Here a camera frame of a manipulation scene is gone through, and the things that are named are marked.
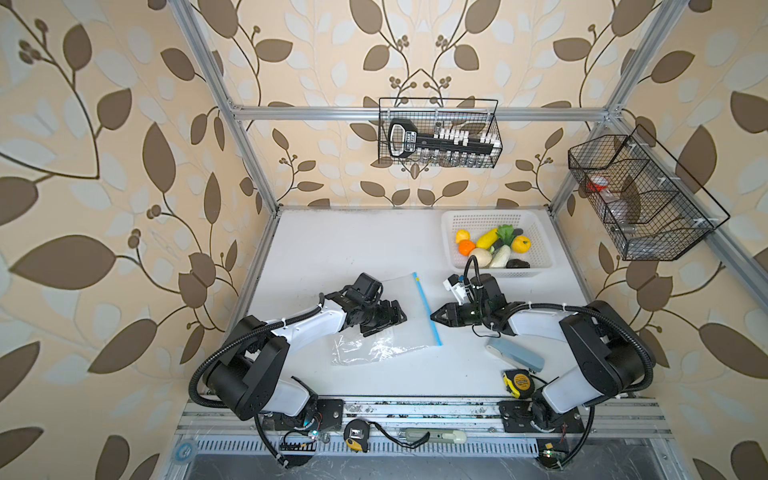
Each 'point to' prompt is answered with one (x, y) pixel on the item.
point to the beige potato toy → (483, 256)
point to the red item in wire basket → (597, 184)
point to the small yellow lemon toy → (462, 235)
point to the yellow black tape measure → (519, 382)
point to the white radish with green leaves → (502, 254)
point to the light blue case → (517, 352)
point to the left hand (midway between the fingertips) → (400, 320)
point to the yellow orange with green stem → (521, 244)
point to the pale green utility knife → (436, 435)
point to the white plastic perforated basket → (479, 221)
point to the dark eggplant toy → (517, 263)
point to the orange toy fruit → (465, 247)
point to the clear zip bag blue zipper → (417, 332)
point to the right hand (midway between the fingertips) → (435, 319)
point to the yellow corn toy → (487, 240)
